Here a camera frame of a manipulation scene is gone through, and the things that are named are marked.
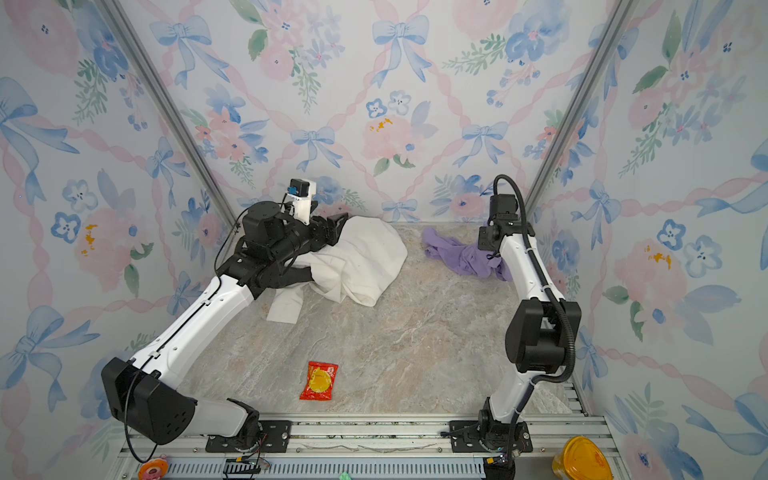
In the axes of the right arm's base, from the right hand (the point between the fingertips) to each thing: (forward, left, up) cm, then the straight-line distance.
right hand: (497, 238), depth 90 cm
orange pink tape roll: (-57, +85, -16) cm, 103 cm away
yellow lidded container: (-54, -9, -10) cm, 56 cm away
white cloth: (-2, +42, -11) cm, 43 cm away
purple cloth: (+3, +6, -14) cm, 16 cm away
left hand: (-8, +46, +20) cm, 51 cm away
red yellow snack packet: (-37, +51, -18) cm, 66 cm away
